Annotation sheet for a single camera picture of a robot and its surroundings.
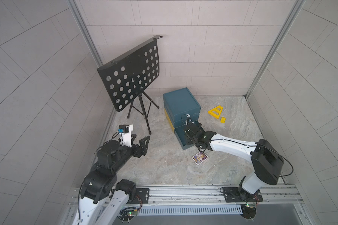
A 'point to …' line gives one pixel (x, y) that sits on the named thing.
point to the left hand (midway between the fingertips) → (145, 135)
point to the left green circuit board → (127, 214)
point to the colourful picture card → (200, 158)
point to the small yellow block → (223, 120)
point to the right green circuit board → (249, 211)
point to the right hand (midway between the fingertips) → (187, 136)
